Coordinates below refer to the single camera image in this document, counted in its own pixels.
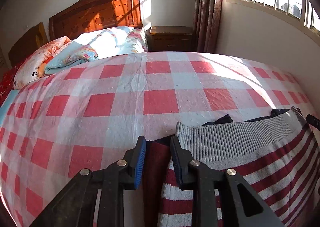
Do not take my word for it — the pink floral pillow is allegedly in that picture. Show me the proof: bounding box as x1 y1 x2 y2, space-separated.
13 36 72 90

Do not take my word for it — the red white checkered bed sheet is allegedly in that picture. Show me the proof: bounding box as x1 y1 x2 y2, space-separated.
1 52 315 226

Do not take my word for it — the red patterned bedding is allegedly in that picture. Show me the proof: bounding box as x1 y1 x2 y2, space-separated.
0 63 22 106

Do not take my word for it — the red white striped navy sweater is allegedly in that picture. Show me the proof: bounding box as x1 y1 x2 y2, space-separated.
143 108 319 226

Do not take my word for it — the pink floral curtain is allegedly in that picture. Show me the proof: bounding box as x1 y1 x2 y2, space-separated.
193 0 222 53

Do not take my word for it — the brown wooden nightstand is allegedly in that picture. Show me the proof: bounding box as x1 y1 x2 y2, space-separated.
146 26 195 52

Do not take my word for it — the light blue sheet edge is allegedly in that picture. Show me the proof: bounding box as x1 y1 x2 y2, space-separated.
0 90 19 126

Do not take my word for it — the orange wooden headboard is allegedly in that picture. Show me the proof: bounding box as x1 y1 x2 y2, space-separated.
49 0 143 40

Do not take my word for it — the light blue floral folded quilt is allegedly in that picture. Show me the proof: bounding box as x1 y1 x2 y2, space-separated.
44 26 148 75

